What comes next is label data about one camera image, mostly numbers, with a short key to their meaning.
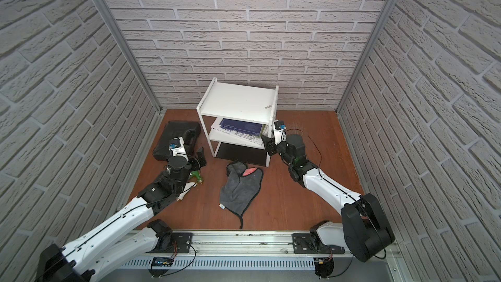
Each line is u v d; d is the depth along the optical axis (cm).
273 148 73
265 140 80
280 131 69
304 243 73
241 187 85
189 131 102
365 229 41
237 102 74
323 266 70
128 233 50
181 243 73
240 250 73
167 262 71
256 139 83
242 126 85
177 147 65
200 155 71
